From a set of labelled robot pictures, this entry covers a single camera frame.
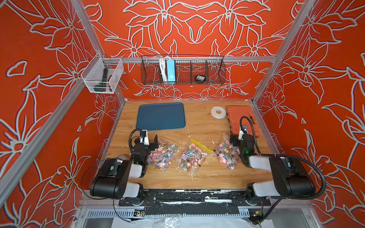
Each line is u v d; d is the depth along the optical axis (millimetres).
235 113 1043
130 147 645
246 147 698
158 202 727
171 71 899
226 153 862
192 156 854
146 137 772
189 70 956
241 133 795
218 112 1107
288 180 431
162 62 876
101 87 783
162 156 854
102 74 889
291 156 795
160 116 1068
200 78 956
